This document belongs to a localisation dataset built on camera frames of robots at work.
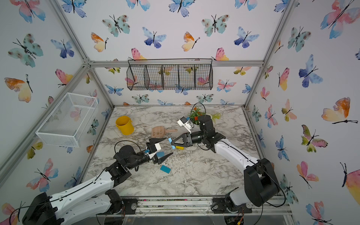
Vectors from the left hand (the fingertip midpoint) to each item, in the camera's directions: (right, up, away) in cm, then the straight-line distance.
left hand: (169, 144), depth 68 cm
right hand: (+3, 0, +1) cm, 3 cm away
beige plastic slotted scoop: (-10, +3, +34) cm, 35 cm away
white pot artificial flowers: (+14, +15, +25) cm, 32 cm away
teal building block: (-4, -19, +19) cm, 27 cm away
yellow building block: (+6, -1, -1) cm, 6 cm away
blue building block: (+1, +2, 0) cm, 2 cm away
